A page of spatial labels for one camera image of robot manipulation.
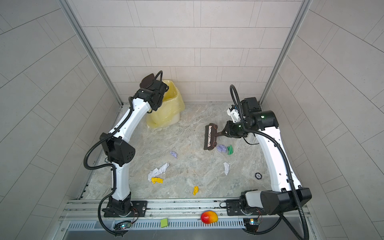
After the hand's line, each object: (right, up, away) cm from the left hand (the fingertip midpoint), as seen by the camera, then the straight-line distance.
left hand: (137, 95), depth 81 cm
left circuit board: (0, -59, -15) cm, 61 cm away
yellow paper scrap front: (+32, -50, -4) cm, 59 cm away
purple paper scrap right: (+47, -31, +11) cm, 58 cm away
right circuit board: (+58, -61, -12) cm, 85 cm away
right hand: (+45, -18, -12) cm, 50 cm away
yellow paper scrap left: (+10, -45, -2) cm, 46 cm away
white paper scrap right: (+49, -41, +4) cm, 64 cm away
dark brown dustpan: (+5, +9, +3) cm, 11 cm away
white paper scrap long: (+13, -41, +3) cm, 43 cm away
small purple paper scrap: (+19, -34, +8) cm, 40 cm away
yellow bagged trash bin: (+15, -9, +10) cm, 21 cm away
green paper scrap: (+53, -32, +10) cm, 63 cm away
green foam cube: (+17, -60, -13) cm, 64 cm away
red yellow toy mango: (+38, -56, -15) cm, 70 cm away
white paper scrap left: (+8, -43, 0) cm, 44 cm away
